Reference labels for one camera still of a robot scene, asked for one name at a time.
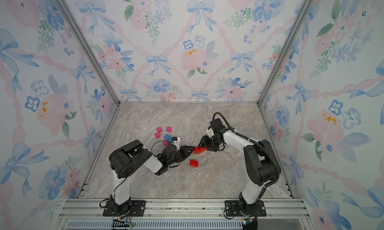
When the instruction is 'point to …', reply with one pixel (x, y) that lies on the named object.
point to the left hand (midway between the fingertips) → (196, 148)
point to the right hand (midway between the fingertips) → (203, 146)
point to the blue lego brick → (168, 137)
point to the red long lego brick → (197, 150)
